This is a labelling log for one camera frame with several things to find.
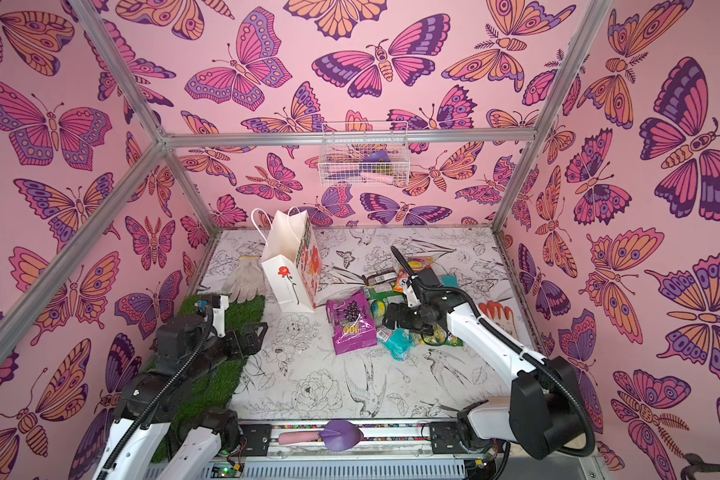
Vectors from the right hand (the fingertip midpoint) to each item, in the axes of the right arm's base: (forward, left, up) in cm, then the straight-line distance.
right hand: (396, 319), depth 83 cm
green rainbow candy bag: (+11, +4, -8) cm, 14 cm away
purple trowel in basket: (+40, +5, +22) cm, 46 cm away
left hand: (-7, +35, +11) cm, 37 cm away
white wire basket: (+47, +9, +23) cm, 53 cm away
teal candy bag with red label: (-3, -1, -8) cm, 9 cm away
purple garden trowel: (-27, +16, -9) cm, 32 cm away
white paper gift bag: (+9, +28, +15) cm, 33 cm away
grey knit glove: (+21, +51, -10) cm, 56 cm away
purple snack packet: (+1, +13, -5) cm, 13 cm away
